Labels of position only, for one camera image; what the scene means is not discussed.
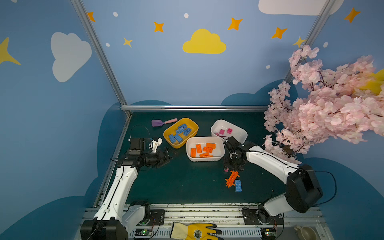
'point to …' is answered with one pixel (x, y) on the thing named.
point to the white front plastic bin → (218, 153)
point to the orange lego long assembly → (231, 179)
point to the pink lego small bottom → (222, 131)
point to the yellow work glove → (194, 231)
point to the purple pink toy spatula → (160, 123)
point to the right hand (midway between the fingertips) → (229, 165)
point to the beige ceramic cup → (306, 233)
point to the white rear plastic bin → (225, 129)
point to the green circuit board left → (143, 232)
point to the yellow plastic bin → (171, 129)
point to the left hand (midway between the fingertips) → (172, 156)
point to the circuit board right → (268, 233)
